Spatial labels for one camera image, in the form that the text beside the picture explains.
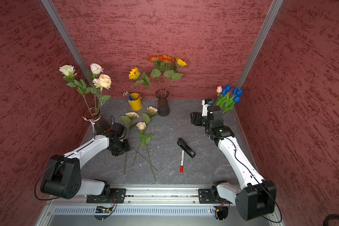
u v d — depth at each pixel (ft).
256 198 1.24
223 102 2.93
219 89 2.81
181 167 2.73
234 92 2.80
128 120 3.38
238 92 2.68
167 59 2.80
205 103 2.27
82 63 3.13
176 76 3.02
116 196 2.45
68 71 2.54
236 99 2.73
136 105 3.63
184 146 2.93
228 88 2.87
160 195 2.50
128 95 3.38
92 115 2.89
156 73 3.01
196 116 2.25
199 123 2.28
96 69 2.53
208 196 2.42
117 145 2.33
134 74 2.59
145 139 3.13
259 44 2.80
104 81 2.24
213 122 1.90
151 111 3.49
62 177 1.39
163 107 3.39
